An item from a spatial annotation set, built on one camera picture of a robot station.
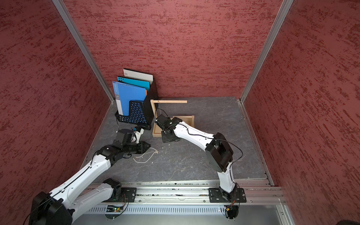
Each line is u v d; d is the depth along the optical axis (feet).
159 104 3.81
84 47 2.87
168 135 2.01
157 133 3.30
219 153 1.58
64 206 1.31
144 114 3.02
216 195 2.42
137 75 3.25
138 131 2.42
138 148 2.33
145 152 2.43
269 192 2.51
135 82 3.03
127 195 2.44
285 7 2.34
